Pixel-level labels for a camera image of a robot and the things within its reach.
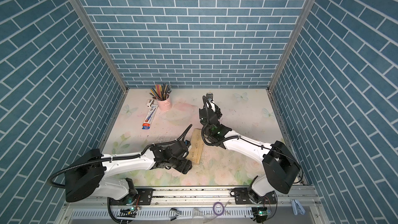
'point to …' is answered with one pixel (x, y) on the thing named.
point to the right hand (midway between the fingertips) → (210, 102)
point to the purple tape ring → (213, 207)
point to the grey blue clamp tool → (297, 207)
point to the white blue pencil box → (150, 116)
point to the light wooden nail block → (195, 152)
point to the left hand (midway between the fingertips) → (190, 167)
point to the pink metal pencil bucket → (165, 104)
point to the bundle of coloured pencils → (161, 92)
